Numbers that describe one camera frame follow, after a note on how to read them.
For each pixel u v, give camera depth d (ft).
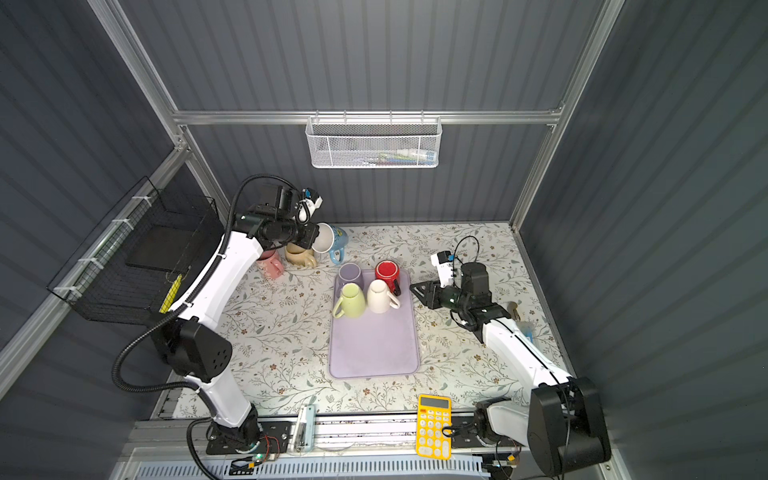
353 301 2.93
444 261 2.41
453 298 2.32
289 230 2.23
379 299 2.99
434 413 2.48
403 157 3.01
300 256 3.34
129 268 2.36
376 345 2.92
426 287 2.42
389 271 3.18
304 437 2.37
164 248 2.45
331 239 2.57
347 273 3.17
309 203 2.37
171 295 2.25
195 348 1.49
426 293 2.38
